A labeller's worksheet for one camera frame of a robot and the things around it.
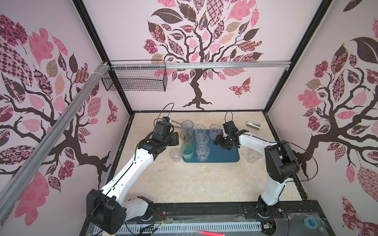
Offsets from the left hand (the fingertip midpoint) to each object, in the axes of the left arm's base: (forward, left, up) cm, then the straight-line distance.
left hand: (173, 139), depth 80 cm
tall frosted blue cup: (+18, -7, -10) cm, 22 cm away
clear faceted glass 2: (+1, -17, -18) cm, 25 cm away
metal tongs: (+24, -1, -16) cm, 29 cm away
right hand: (+7, -27, -14) cm, 31 cm away
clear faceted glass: (+9, -17, -15) cm, 25 cm away
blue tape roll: (-38, -69, -19) cm, 81 cm away
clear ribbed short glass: (+17, -27, -14) cm, 35 cm away
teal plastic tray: (-1, -26, -16) cm, 31 cm away
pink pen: (-41, -19, -20) cm, 50 cm away
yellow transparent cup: (+8, -7, -9) cm, 14 cm away
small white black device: (+24, -58, -18) cm, 65 cm away
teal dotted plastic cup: (+1, -7, -15) cm, 17 cm away
